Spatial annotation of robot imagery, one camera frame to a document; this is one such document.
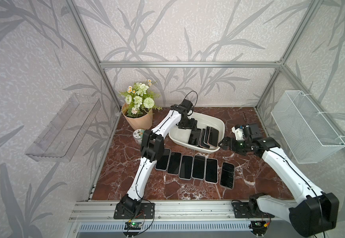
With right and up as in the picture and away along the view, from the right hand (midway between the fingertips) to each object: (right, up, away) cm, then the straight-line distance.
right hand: (224, 145), depth 80 cm
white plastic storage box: (-24, +2, +21) cm, 32 cm away
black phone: (-13, -15, +8) cm, 22 cm away
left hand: (-16, +9, +18) cm, 26 cm away
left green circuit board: (-47, -37, -10) cm, 61 cm away
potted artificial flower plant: (-48, +22, +4) cm, 53 cm away
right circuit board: (+15, -39, -8) cm, 42 cm away
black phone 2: (-6, -16, +6) cm, 18 cm away
